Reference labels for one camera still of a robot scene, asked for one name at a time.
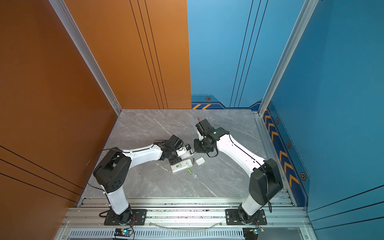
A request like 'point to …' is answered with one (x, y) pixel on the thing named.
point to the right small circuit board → (256, 230)
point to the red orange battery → (198, 119)
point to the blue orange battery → (193, 160)
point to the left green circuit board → (123, 232)
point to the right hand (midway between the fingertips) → (195, 149)
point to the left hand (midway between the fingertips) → (177, 154)
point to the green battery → (189, 171)
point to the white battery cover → (200, 161)
